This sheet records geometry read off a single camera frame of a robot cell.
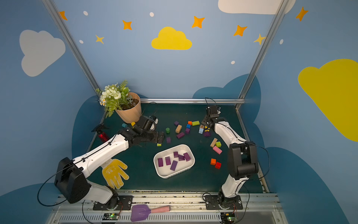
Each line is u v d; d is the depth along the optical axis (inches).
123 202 29.0
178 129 41.3
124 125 41.5
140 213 27.7
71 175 15.9
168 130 40.9
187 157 35.7
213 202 29.6
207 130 41.1
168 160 34.8
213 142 38.8
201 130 41.0
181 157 35.7
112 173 33.2
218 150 37.6
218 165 34.1
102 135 35.7
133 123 40.6
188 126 41.5
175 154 35.7
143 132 24.7
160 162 34.8
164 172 33.7
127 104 40.2
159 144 37.8
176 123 42.6
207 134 40.6
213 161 34.7
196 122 43.7
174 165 34.7
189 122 42.6
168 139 38.7
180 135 40.6
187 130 41.1
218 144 37.9
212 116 28.8
